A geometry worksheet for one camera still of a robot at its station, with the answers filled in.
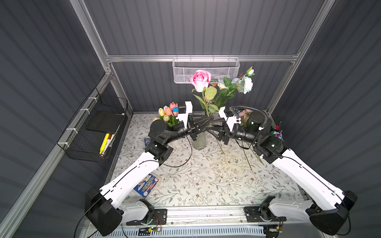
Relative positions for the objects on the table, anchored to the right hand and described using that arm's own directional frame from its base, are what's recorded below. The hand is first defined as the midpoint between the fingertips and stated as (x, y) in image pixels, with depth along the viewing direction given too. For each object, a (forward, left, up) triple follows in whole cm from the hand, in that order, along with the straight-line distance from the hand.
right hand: (211, 124), depth 59 cm
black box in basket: (+12, +53, -12) cm, 55 cm away
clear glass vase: (+18, +3, -42) cm, 46 cm away
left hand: (-4, -1, +7) cm, 8 cm away
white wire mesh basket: (+55, -9, -6) cm, 56 cm away
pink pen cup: (+15, -45, -28) cm, 55 cm away
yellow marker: (-2, +50, -14) cm, 52 cm away
